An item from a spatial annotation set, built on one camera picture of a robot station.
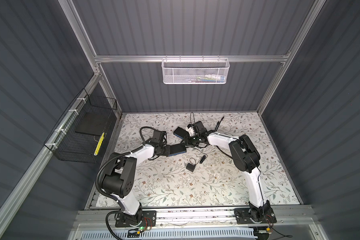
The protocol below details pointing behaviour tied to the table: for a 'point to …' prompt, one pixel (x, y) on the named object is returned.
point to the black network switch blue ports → (177, 149)
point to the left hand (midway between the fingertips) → (167, 149)
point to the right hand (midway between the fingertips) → (183, 144)
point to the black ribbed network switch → (180, 133)
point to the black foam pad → (92, 123)
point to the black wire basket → (83, 133)
